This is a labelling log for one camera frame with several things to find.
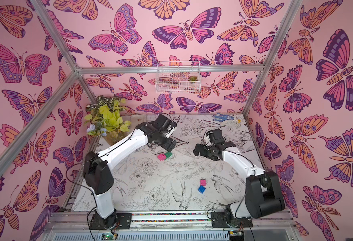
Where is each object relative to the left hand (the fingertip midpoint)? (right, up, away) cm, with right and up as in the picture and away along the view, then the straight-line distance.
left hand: (171, 142), depth 87 cm
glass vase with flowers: (-39, +14, +2) cm, 42 cm away
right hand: (+18, -5, +2) cm, 19 cm away
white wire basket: (+6, +41, +9) cm, 42 cm away
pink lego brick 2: (+18, -22, -2) cm, 29 cm away
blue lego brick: (+17, -26, -3) cm, 31 cm away
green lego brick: (-2, -9, +10) cm, 14 cm away
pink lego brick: (-6, -9, +6) cm, 13 cm away
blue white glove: (+38, +16, +30) cm, 51 cm away
